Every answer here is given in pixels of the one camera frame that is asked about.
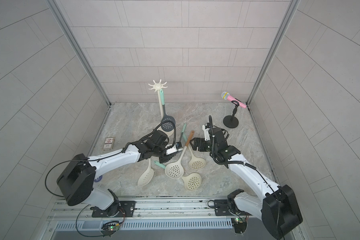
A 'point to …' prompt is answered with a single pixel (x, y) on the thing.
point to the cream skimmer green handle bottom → (192, 181)
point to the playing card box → (108, 143)
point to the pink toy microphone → (226, 95)
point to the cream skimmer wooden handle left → (146, 176)
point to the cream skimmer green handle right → (195, 163)
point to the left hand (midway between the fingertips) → (176, 152)
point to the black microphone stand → (231, 121)
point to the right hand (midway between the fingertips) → (195, 141)
